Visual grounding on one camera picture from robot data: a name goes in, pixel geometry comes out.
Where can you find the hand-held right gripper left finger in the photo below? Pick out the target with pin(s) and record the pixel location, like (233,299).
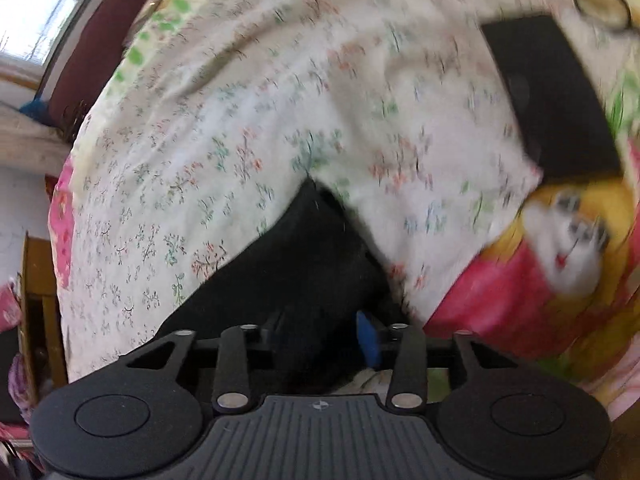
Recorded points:
(235,355)

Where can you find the black pants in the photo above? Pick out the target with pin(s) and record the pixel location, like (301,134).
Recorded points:
(310,270)

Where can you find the blue bag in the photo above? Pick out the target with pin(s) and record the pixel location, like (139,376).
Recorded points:
(35,110)

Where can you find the maroon window seat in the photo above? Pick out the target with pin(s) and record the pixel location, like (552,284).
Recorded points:
(100,50)

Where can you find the wooden desk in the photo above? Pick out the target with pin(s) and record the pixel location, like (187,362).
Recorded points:
(35,270)

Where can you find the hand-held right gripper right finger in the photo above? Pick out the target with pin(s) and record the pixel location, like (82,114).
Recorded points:
(369,340)

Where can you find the red bag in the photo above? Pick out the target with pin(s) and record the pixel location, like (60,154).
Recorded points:
(50,185)

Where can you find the cartoon printed blanket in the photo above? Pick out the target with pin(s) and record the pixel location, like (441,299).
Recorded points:
(475,305)

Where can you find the window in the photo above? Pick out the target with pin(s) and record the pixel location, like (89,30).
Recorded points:
(45,20)

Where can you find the floral printed quilt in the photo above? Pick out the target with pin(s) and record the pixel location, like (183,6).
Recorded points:
(225,110)

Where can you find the black flat rectangular object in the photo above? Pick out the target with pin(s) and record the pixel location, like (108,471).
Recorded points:
(555,100)

